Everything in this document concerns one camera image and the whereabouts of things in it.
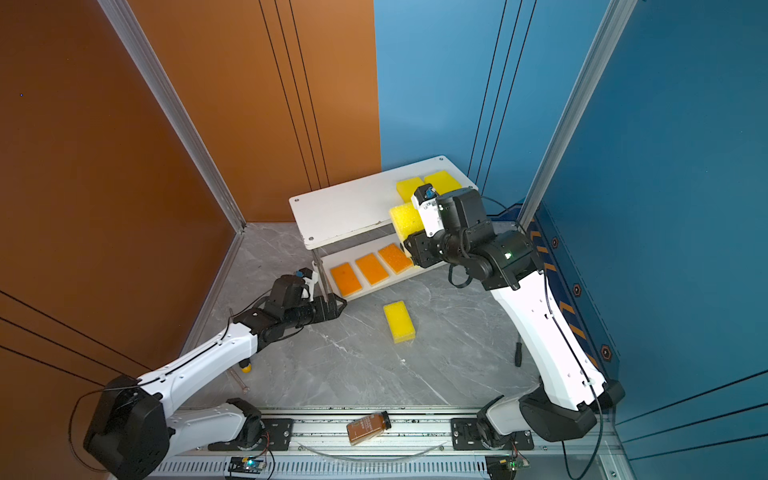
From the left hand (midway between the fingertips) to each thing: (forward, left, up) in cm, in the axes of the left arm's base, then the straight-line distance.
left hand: (338, 301), depth 84 cm
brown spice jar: (-30, -9, -8) cm, 32 cm away
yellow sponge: (+27, -19, +20) cm, 38 cm away
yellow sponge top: (+27, -30, +21) cm, 45 cm away
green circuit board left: (-37, +19, -14) cm, 44 cm away
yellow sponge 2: (-2, -18, -10) cm, 20 cm away
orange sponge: (+19, -17, -5) cm, 26 cm away
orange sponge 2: (+16, -8, -6) cm, 19 cm away
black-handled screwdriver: (-10, -52, -12) cm, 54 cm away
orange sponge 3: (+11, 0, -5) cm, 12 cm away
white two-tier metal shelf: (+11, -3, +21) cm, 24 cm away
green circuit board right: (-36, -42, -13) cm, 57 cm away
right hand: (+1, -21, +26) cm, 34 cm away
